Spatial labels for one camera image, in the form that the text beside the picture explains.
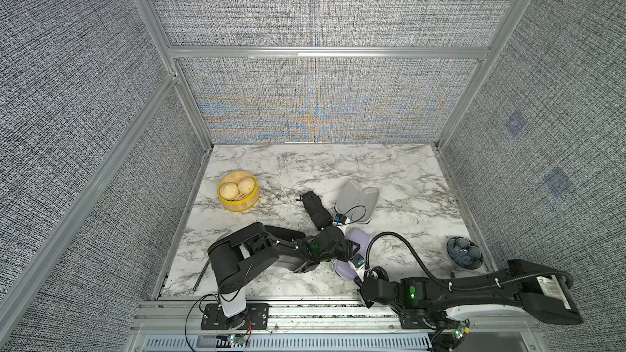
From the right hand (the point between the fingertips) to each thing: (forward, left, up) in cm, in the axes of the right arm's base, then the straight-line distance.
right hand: (352, 280), depth 80 cm
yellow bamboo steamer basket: (+28, +40, +3) cm, 49 cm away
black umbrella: (+26, +11, +1) cm, 28 cm away
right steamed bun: (+34, +40, +5) cm, 53 cm away
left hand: (+10, -3, +2) cm, 11 cm away
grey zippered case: (+17, +24, -1) cm, 29 cm away
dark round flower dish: (+8, -39, +2) cm, 40 cm away
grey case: (+2, +3, +6) cm, 7 cm away
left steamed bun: (+32, +46, +4) cm, 57 cm away
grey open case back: (+30, -5, -2) cm, 30 cm away
